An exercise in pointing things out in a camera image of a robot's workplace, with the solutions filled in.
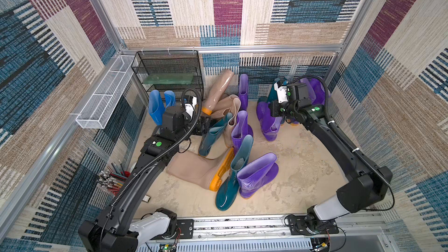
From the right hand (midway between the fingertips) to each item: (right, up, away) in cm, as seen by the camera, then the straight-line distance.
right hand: (272, 107), depth 80 cm
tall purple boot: (+27, +9, +11) cm, 31 cm away
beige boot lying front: (-34, -31, +7) cm, 46 cm away
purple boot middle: (-14, -10, -3) cm, 17 cm away
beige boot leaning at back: (-23, +14, +16) cm, 31 cm away
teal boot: (-26, -11, -7) cm, 29 cm away
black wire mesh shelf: (-55, +24, +26) cm, 65 cm away
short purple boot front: (-10, -24, -18) cm, 32 cm away
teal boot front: (-20, -36, -2) cm, 41 cm away
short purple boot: (-3, -7, -9) cm, 12 cm away
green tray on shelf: (-46, +18, +24) cm, 55 cm away
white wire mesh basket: (-88, 0, +13) cm, 89 cm away
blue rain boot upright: (-54, +1, +3) cm, 54 cm away
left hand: (-29, -4, -8) cm, 31 cm away
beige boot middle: (-18, +2, +5) cm, 19 cm away
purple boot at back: (-12, +8, +8) cm, 16 cm away
